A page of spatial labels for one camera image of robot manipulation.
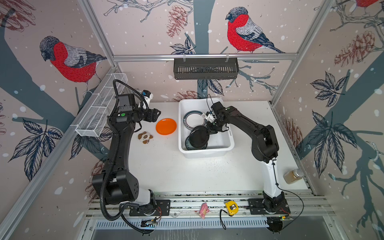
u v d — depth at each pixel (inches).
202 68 41.7
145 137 38.4
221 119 29.2
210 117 35.8
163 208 28.8
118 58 35.6
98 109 29.9
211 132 33.6
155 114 28.2
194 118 42.2
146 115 27.0
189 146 37.4
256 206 28.7
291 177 30.6
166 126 41.6
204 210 28.0
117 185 16.2
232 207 28.5
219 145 38.4
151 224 28.0
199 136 42.2
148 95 27.1
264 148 22.3
